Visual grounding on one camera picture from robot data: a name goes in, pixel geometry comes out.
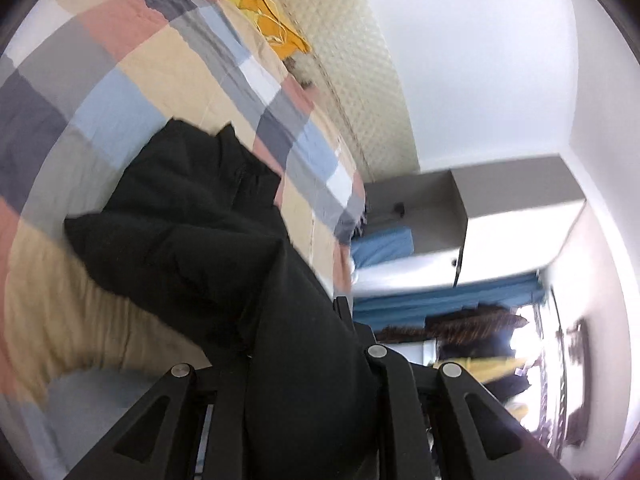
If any black puffer jacket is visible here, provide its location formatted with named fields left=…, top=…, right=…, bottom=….
left=63, top=117, right=432, bottom=480

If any dark hanging garment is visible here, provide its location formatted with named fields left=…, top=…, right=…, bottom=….
left=375, top=304, right=528, bottom=360

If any blue curtain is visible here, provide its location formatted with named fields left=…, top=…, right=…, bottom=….
left=352, top=273, right=547, bottom=330

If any cream quilted headboard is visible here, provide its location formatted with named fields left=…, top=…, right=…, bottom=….
left=274, top=0, right=419, bottom=182

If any checkered patchwork bed quilt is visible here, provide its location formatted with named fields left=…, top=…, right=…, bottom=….
left=1, top=0, right=364, bottom=479

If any yellow pillow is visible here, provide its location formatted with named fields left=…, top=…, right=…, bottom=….
left=228, top=0, right=311, bottom=60

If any white charging cable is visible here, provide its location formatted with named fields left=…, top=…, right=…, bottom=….
left=232, top=0, right=296, bottom=47

